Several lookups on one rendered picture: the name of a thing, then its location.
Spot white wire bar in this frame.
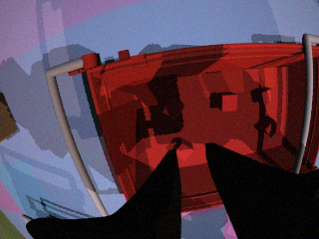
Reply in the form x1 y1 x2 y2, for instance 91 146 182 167
45 33 319 216

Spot small brown open box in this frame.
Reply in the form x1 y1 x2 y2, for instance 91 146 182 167
0 92 17 142

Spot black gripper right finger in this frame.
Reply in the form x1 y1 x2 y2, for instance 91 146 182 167
204 142 319 239

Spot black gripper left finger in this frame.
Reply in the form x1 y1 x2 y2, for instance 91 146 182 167
25 148 182 239

